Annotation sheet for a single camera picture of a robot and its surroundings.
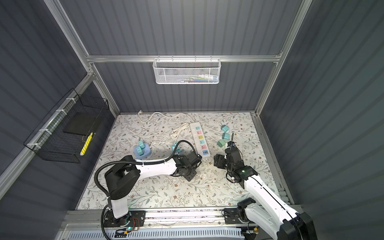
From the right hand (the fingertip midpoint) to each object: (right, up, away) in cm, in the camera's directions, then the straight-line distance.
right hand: (221, 158), depth 84 cm
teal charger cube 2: (+7, +12, +21) cm, 25 cm away
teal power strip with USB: (-26, +3, +12) cm, 29 cm away
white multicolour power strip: (-12, +8, +18) cm, 23 cm away
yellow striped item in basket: (-66, +10, -14) cm, 68 cm away
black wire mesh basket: (-79, +15, -12) cm, 81 cm away
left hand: (-17, -10, +5) cm, 20 cm away
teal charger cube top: (+7, +17, +25) cm, 31 cm away
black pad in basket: (-72, +20, -8) cm, 75 cm away
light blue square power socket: (-46, +2, +12) cm, 48 cm away
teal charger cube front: (-49, +3, +7) cm, 50 cm away
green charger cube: (+3, +7, +15) cm, 17 cm away
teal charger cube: (-49, +7, +10) cm, 50 cm away
